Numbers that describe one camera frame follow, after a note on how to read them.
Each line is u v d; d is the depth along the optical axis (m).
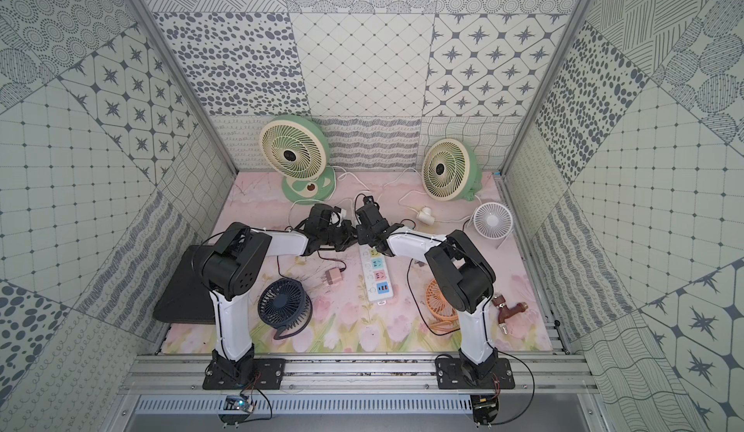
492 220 0.96
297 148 0.93
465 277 0.52
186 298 0.82
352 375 0.76
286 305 0.77
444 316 0.75
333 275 0.90
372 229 0.76
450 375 0.73
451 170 1.01
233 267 0.53
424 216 1.04
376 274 0.90
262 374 0.73
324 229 0.84
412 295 0.86
